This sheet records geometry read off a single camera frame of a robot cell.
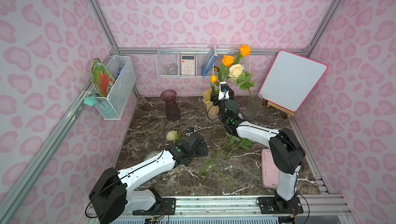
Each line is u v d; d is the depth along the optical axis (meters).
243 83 0.79
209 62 0.88
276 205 0.65
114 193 0.40
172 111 1.08
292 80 0.90
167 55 0.96
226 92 0.69
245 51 0.83
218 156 0.90
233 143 0.94
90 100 0.62
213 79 0.81
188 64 0.95
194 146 0.62
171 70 0.95
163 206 0.72
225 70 0.84
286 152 0.49
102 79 0.75
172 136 0.94
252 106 0.99
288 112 1.07
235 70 0.72
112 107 0.73
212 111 0.93
